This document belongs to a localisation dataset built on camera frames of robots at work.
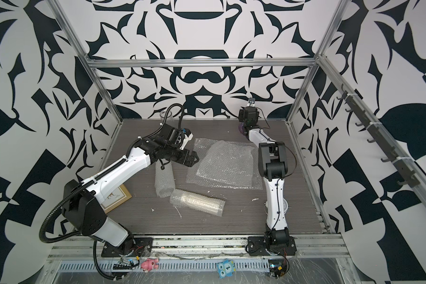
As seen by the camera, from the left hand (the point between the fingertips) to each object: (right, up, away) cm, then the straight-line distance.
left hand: (189, 153), depth 82 cm
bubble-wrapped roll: (-11, -14, +1) cm, 18 cm away
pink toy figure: (-13, -41, -14) cm, 46 cm away
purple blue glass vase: (+25, +12, +6) cm, 29 cm away
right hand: (+32, +26, +24) cm, 48 cm away
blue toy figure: (+16, -43, -14) cm, 48 cm away
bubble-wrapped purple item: (+20, -6, +17) cm, 27 cm away
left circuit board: (-25, -44, -10) cm, 52 cm away
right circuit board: (+37, -45, -11) cm, 59 cm away
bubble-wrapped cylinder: (+4, -22, -2) cm, 22 cm away
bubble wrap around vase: (+5, +2, +22) cm, 23 cm away
